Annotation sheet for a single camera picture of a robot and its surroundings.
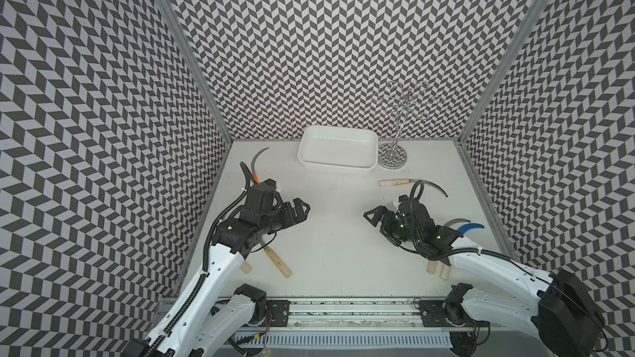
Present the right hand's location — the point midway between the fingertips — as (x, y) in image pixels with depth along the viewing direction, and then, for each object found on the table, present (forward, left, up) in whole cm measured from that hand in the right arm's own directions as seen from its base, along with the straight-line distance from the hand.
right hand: (370, 226), depth 80 cm
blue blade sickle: (+3, -35, -9) cm, 36 cm away
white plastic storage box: (+40, +10, -7) cm, 42 cm away
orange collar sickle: (+34, +49, -10) cm, 60 cm away
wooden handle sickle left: (-8, +31, -9) cm, 34 cm away
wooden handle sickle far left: (-10, +42, -9) cm, 44 cm away
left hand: (0, +23, +8) cm, 24 cm away
